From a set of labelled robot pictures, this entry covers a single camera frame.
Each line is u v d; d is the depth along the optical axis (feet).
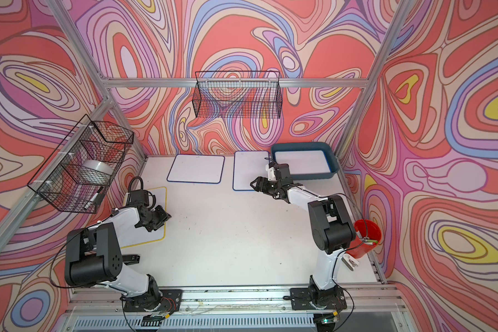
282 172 2.52
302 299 2.41
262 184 2.81
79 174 2.31
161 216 2.75
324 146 3.85
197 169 3.81
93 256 1.55
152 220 2.57
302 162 3.77
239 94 3.14
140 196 2.46
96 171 2.28
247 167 3.81
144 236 2.72
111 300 2.46
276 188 2.61
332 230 1.66
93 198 2.36
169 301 2.39
